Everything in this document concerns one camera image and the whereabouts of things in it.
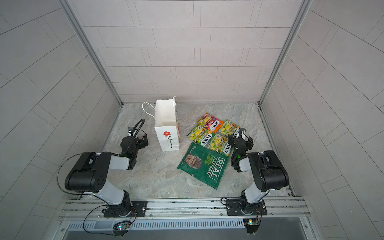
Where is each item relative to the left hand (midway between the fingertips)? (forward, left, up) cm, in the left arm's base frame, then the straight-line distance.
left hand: (141, 132), depth 94 cm
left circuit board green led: (-48, -4, 0) cm, 48 cm away
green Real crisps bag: (-20, -40, -3) cm, 44 cm away
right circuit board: (-47, -62, -5) cm, 77 cm away
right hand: (-1, -63, 0) cm, 63 cm away
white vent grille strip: (-47, -39, -5) cm, 61 cm away
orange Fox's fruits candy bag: (+10, -45, -2) cm, 46 cm away
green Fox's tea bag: (0, -38, -3) cm, 38 cm away
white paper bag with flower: (+9, -14, -3) cm, 17 cm away
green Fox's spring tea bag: (+5, -57, -3) cm, 57 cm away
